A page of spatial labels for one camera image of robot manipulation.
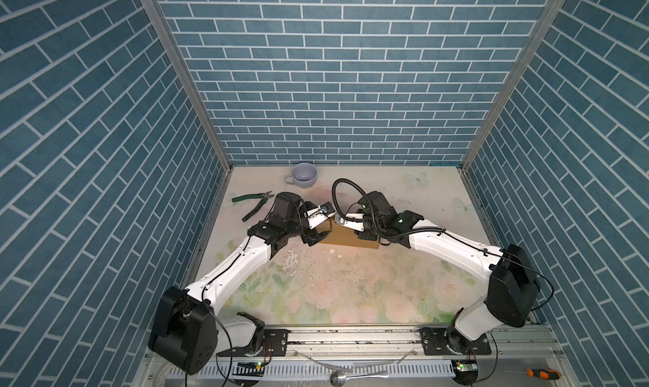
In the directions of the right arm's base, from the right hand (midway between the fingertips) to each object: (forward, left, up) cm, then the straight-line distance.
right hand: (356, 214), depth 85 cm
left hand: (-4, +11, +2) cm, 12 cm away
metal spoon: (-44, +2, -14) cm, 47 cm away
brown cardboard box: (-11, +3, +4) cm, 12 cm away
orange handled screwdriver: (-39, -53, -15) cm, 67 cm away
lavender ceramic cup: (+28, +25, -12) cm, 39 cm away
